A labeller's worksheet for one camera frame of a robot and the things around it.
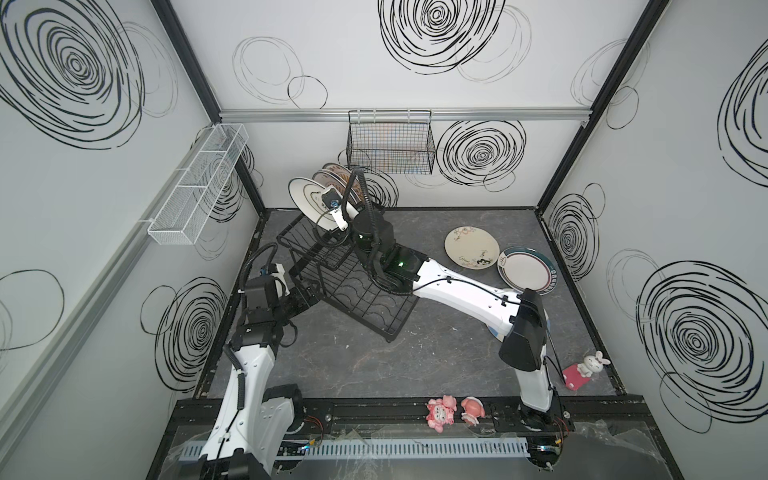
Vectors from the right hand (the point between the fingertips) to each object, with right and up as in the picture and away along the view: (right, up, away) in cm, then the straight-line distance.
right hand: (340, 194), depth 69 cm
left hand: (-11, -24, +12) cm, 29 cm away
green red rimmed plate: (+59, -21, +35) cm, 71 cm away
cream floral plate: (+41, -14, +37) cm, 57 cm away
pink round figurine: (+32, -53, +4) cm, 62 cm away
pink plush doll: (+24, -53, +3) cm, 58 cm away
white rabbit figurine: (+63, -42, +6) cm, 76 cm away
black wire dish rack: (-4, -18, +7) cm, 20 cm away
